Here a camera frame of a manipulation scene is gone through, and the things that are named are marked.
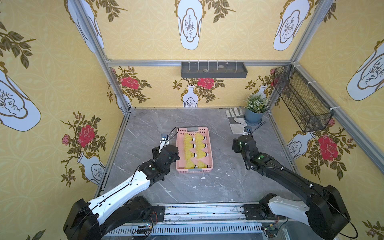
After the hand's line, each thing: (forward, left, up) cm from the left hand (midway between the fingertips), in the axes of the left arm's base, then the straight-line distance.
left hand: (170, 147), depth 81 cm
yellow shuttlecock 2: (+14, -17, -13) cm, 25 cm away
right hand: (+4, -40, -1) cm, 40 cm away
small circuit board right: (-36, -49, -15) cm, 63 cm away
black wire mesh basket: (+14, -78, +12) cm, 80 cm away
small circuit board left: (-35, +12, -17) cm, 41 cm away
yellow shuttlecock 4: (+8, -18, -12) cm, 23 cm away
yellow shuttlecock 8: (-6, -18, -11) cm, 22 cm away
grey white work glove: (+29, -46, -14) cm, 56 cm away
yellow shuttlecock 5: (0, -10, -11) cm, 15 cm away
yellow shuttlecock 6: (+1, -18, -12) cm, 22 cm away
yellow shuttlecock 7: (-6, -11, -11) cm, 16 cm away
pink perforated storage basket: (-3, -5, -15) cm, 16 cm away
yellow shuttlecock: (+12, -10, -11) cm, 19 cm away
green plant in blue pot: (+29, -56, +1) cm, 63 cm away
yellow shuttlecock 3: (+7, -10, -12) cm, 17 cm away
